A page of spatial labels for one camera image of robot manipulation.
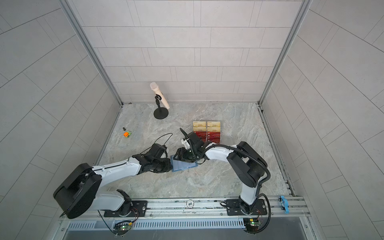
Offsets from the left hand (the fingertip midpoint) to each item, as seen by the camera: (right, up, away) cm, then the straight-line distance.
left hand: (177, 166), depth 85 cm
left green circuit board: (-21, -21, -20) cm, 36 cm away
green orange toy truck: (-34, +17, +11) cm, 40 cm away
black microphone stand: (-15, +31, +24) cm, 42 cm away
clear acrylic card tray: (+26, +19, +9) cm, 33 cm away
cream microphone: (-14, +47, +4) cm, 50 cm away
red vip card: (+20, +16, +9) cm, 27 cm away
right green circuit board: (+37, -21, -17) cm, 46 cm away
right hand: (0, +4, -2) cm, 4 cm away
